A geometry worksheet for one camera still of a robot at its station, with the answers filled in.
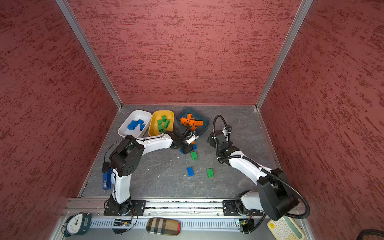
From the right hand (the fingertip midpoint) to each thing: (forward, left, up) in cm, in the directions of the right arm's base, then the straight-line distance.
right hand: (215, 140), depth 89 cm
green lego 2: (+14, +37, -7) cm, 40 cm away
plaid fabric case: (-41, +28, -6) cm, 50 cm away
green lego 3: (-17, +4, -7) cm, 19 cm away
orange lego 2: (+21, +15, -7) cm, 26 cm away
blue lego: (+18, +57, -5) cm, 60 cm away
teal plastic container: (+24, +14, -7) cm, 29 cm away
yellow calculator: (-44, -28, -7) cm, 53 cm away
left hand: (-1, +17, -9) cm, 19 cm away
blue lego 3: (+17, +50, -5) cm, 53 cm away
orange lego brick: (+23, +22, -7) cm, 33 cm away
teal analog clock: (-39, +67, -4) cm, 78 cm away
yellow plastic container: (+15, +43, -8) cm, 46 cm away
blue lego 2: (+23, +54, -8) cm, 59 cm away
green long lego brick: (+20, +33, -7) cm, 39 cm away
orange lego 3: (+21, +9, -9) cm, 25 cm away
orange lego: (+28, +16, -8) cm, 33 cm away
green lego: (+25, +36, -7) cm, 44 cm away
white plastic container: (+27, +57, -4) cm, 63 cm away
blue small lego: (-1, +23, -9) cm, 24 cm away
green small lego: (-6, +13, -7) cm, 16 cm away
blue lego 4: (-16, +16, -8) cm, 24 cm away
